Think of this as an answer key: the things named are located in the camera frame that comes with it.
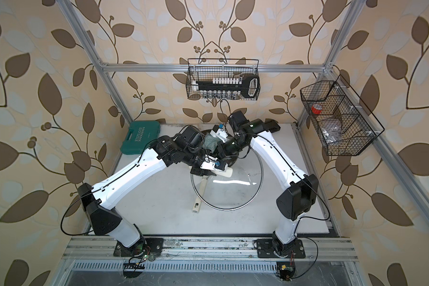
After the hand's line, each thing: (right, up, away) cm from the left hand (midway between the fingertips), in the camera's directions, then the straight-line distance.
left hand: (214, 161), depth 71 cm
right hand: (-1, +1, +3) cm, 3 cm away
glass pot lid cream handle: (+7, -19, +20) cm, 29 cm away
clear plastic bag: (+48, +11, 0) cm, 49 cm away
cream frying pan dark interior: (+8, +3, -4) cm, 9 cm away
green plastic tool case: (-48, +13, +38) cm, 62 cm away
